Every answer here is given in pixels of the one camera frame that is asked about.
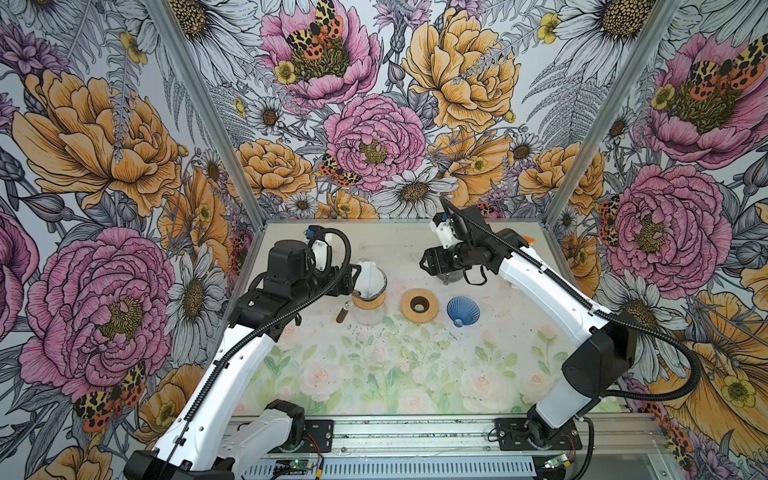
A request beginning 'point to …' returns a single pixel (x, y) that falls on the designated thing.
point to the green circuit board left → (293, 465)
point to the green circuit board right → (556, 461)
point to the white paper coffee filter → (370, 281)
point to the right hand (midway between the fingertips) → (435, 270)
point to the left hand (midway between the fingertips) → (344, 277)
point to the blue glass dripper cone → (462, 311)
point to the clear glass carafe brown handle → (366, 317)
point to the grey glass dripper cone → (383, 290)
